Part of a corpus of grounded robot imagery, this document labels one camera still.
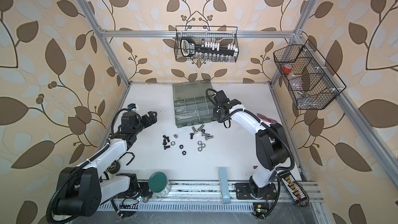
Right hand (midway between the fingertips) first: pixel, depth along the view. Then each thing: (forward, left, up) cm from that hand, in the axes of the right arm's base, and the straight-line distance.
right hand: (219, 115), depth 91 cm
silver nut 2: (-12, +12, -10) cm, 20 cm away
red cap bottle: (+18, -40, +19) cm, 48 cm away
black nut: (-14, +23, -9) cm, 29 cm away
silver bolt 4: (-9, +7, -9) cm, 15 cm away
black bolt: (-11, +33, -9) cm, 36 cm away
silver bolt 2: (-3, +12, -9) cm, 15 cm away
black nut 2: (-18, +21, -9) cm, 29 cm away
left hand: (0, +41, +5) cm, 42 cm away
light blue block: (-41, 0, -5) cm, 41 cm away
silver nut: (-8, +27, -8) cm, 29 cm away
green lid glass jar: (-36, +30, +2) cm, 47 cm away
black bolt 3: (-8, +17, -9) cm, 21 cm away
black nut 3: (-13, +28, -9) cm, 32 cm away
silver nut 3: (-17, +12, -9) cm, 23 cm away
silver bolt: (-6, +15, -8) cm, 18 cm away
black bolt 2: (-15, +31, -9) cm, 36 cm away
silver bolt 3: (-7, +10, -9) cm, 15 cm away
